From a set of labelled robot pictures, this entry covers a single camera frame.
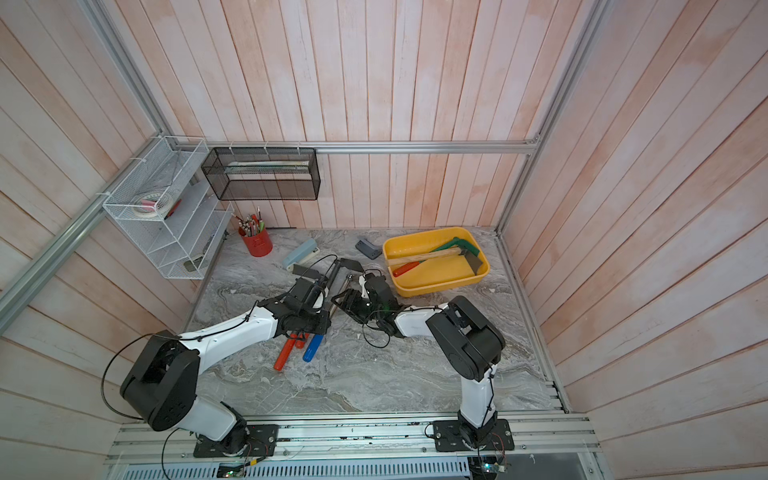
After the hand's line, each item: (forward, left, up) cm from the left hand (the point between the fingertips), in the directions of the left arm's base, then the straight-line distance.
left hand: (326, 326), depth 89 cm
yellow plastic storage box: (+23, -36, -2) cm, 43 cm away
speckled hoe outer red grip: (-5, +12, -3) cm, 13 cm away
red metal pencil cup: (+32, +28, +2) cm, 43 cm away
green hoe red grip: (+36, -46, -3) cm, 58 cm away
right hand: (+6, -2, +3) cm, 7 cm away
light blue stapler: (+29, +13, -1) cm, 32 cm away
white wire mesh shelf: (+13, +37, +24) cm, 46 cm away
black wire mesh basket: (+47, +25, +22) cm, 58 cm away
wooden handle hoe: (+28, -51, -1) cm, 58 cm away
